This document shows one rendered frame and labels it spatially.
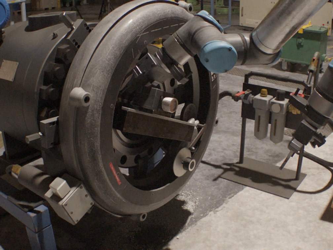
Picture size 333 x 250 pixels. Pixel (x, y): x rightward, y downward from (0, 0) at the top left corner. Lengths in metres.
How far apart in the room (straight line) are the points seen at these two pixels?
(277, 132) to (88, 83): 1.19
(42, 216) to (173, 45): 0.80
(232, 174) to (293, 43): 2.64
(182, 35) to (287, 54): 3.50
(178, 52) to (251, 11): 6.87
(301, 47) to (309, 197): 2.73
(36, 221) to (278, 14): 1.10
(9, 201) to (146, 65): 0.82
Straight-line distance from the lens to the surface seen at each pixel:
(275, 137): 1.98
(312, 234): 1.75
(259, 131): 2.00
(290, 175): 2.17
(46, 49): 1.38
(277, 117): 1.94
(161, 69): 1.12
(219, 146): 2.45
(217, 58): 0.98
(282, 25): 0.91
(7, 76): 1.50
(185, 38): 1.09
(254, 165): 2.24
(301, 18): 0.88
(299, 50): 4.48
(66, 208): 1.09
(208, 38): 1.00
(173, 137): 1.29
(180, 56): 1.09
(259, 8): 7.77
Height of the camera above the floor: 1.04
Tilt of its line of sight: 22 degrees down
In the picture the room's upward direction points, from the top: 1 degrees counter-clockwise
